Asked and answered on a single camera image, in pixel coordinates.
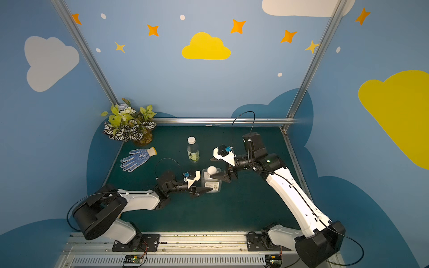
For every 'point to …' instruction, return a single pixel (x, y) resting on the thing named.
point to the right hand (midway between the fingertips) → (215, 164)
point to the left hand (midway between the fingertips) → (212, 180)
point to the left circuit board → (133, 259)
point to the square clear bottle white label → (207, 181)
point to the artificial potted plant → (124, 123)
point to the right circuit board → (273, 261)
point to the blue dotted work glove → (137, 157)
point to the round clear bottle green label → (192, 150)
